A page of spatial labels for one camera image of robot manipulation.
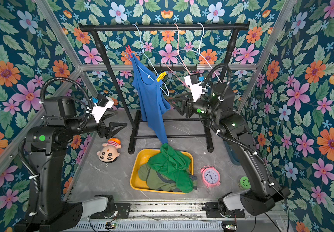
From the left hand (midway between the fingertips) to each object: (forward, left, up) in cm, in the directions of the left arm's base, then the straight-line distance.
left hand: (120, 117), depth 56 cm
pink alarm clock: (-12, -41, -43) cm, 61 cm away
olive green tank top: (-12, -10, -41) cm, 44 cm away
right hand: (+4, -24, +7) cm, 25 cm away
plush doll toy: (+5, +19, -36) cm, 41 cm away
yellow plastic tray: (+3, +1, -40) cm, 40 cm away
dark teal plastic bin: (-3, -55, -39) cm, 68 cm away
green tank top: (-7, -20, -34) cm, 40 cm away
